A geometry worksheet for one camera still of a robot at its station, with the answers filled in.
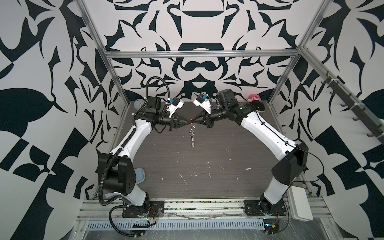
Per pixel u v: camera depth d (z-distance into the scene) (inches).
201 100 25.1
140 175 32.5
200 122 27.7
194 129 28.4
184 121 27.7
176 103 25.9
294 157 17.4
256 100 45.2
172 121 26.0
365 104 22.9
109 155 17.4
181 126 28.1
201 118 26.5
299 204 28.1
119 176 17.1
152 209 28.7
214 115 25.6
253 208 29.2
